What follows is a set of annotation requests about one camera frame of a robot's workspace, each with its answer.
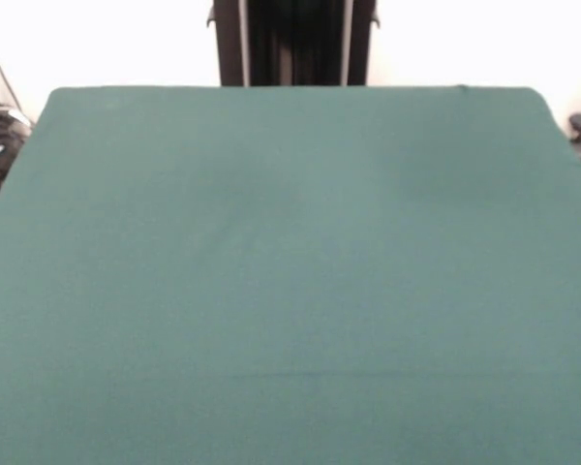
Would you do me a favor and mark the dark green table cloth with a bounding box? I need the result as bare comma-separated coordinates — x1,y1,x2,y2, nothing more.
0,84,581,465

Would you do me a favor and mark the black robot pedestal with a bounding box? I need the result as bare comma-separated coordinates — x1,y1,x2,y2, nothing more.
205,0,382,88

